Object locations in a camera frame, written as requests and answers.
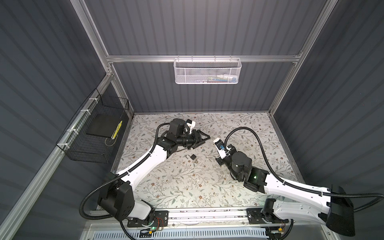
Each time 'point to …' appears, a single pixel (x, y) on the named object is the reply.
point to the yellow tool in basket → (117, 130)
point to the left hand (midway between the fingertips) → (209, 139)
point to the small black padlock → (193, 156)
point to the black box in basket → (104, 125)
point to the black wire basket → (92, 135)
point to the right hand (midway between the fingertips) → (219, 143)
